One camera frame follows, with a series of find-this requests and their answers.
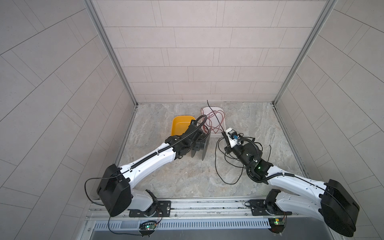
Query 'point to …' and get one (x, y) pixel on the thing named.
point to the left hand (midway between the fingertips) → (200, 139)
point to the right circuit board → (277, 224)
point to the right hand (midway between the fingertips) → (222, 133)
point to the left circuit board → (148, 225)
